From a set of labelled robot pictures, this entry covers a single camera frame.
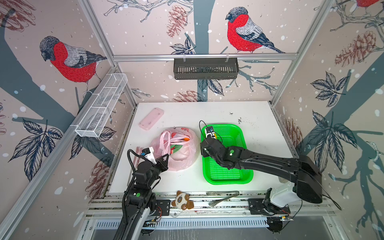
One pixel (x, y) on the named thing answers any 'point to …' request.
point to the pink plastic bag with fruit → (181, 144)
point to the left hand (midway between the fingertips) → (168, 155)
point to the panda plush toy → (181, 201)
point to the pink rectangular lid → (151, 118)
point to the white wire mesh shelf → (101, 104)
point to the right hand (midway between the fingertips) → (202, 145)
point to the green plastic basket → (214, 173)
